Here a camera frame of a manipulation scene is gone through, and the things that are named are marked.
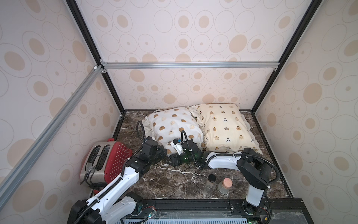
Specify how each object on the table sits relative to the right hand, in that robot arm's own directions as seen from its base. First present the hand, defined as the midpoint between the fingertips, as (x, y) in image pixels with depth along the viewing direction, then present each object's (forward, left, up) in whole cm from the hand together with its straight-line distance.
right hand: (171, 158), depth 82 cm
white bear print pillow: (+23, +5, +3) cm, 23 cm away
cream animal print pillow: (+23, -34, +1) cm, 41 cm away
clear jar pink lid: (-13, -30, -2) cm, 33 cm away
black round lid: (-10, -23, -1) cm, 25 cm away
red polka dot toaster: (-8, +33, +10) cm, 35 cm away
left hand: (+3, -1, +5) cm, 6 cm away
